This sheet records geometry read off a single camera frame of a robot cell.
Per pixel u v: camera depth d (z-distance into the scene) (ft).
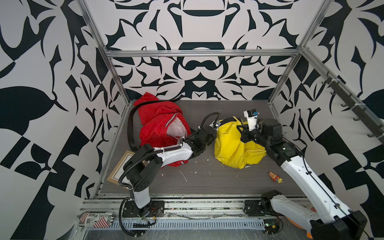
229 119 2.60
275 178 2.66
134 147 2.79
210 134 2.17
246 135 2.16
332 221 1.26
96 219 2.26
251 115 2.06
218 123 2.45
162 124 2.89
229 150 2.55
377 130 1.64
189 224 2.34
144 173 1.50
